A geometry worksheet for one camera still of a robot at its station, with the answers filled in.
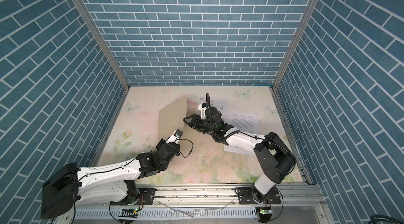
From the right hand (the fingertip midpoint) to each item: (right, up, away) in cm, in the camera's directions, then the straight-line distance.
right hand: (184, 119), depth 81 cm
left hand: (-6, -10, +2) cm, 11 cm away
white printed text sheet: (+39, -4, +21) cm, 44 cm away
